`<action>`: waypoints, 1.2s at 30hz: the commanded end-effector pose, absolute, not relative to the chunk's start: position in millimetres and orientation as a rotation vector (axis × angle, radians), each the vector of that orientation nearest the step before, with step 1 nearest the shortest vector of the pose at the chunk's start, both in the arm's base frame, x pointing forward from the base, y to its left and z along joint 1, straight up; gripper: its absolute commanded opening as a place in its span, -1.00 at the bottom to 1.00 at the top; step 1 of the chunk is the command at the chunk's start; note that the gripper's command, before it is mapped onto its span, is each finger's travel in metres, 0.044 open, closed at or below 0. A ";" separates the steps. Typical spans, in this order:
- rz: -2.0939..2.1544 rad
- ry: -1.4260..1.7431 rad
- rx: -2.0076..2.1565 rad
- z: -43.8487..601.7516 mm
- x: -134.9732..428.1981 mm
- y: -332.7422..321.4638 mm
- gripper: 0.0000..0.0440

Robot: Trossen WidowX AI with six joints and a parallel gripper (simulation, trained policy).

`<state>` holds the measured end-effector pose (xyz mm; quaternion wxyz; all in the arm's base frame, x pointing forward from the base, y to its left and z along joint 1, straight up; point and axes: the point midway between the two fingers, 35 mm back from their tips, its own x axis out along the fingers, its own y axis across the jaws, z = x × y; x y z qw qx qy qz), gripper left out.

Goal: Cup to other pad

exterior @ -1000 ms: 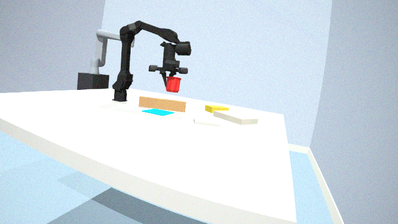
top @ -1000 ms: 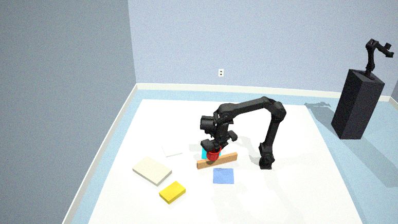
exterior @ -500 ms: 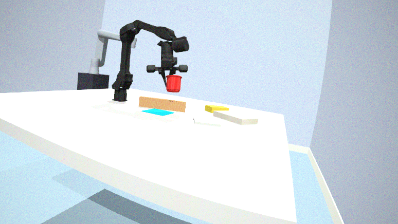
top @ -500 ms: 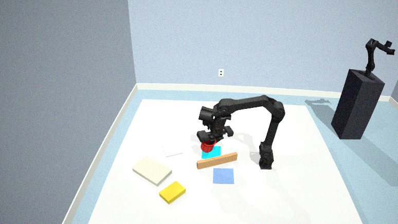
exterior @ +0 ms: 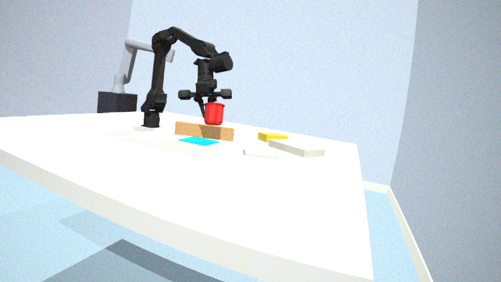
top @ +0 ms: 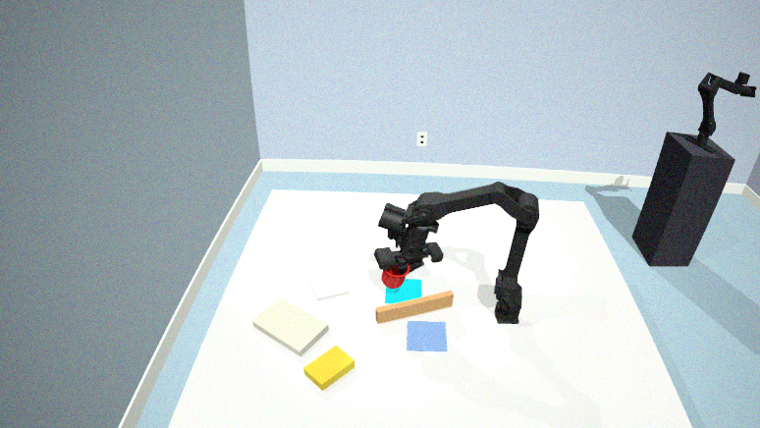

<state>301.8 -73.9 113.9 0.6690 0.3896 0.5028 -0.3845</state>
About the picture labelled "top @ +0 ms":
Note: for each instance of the yellow block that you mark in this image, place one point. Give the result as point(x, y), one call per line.
point(328, 368)

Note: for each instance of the cream flat box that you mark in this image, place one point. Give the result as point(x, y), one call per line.
point(290, 326)

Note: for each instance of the red cup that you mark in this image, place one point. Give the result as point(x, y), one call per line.
point(392, 278)

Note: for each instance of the tan wooden plank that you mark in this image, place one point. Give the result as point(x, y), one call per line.
point(412, 307)

